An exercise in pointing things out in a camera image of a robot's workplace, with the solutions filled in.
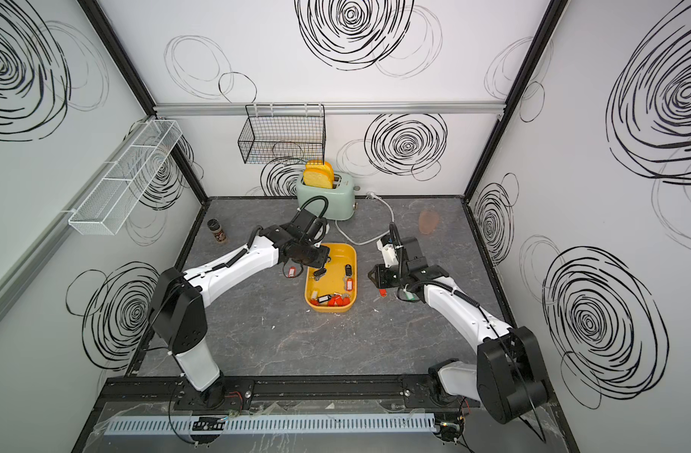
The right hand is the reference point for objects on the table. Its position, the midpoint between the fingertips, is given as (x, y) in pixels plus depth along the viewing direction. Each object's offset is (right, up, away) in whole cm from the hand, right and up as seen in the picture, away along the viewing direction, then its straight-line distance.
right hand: (373, 275), depth 84 cm
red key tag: (+4, -7, +8) cm, 12 cm away
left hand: (-15, +5, +3) cm, 16 cm away
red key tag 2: (-11, -10, +6) cm, 15 cm away
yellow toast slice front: (-19, +32, +15) cm, 40 cm away
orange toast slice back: (-16, +36, +18) cm, 43 cm away
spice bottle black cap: (-55, +13, +16) cm, 59 cm away
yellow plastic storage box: (-12, -7, +8) cm, 16 cm away
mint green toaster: (-10, +25, +18) cm, 32 cm away
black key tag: (-8, -1, +14) cm, 16 cm away
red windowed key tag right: (-7, -5, +10) cm, 13 cm away
